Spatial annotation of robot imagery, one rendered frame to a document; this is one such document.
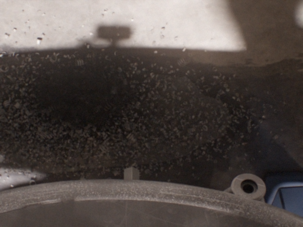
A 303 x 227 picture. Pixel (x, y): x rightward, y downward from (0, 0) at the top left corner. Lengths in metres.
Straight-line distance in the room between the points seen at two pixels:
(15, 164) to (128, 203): 0.43
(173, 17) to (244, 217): 0.31
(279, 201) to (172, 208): 0.51
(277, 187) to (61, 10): 0.52
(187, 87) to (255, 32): 0.13
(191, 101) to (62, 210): 0.37
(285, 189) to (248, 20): 0.38
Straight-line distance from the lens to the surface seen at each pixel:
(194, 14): 0.80
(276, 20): 0.83
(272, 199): 1.12
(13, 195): 0.60
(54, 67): 0.84
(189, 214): 0.59
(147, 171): 1.00
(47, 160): 0.97
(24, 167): 0.99
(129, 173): 0.78
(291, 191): 1.09
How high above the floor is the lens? 0.63
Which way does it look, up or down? 44 degrees down
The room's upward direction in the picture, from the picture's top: 173 degrees clockwise
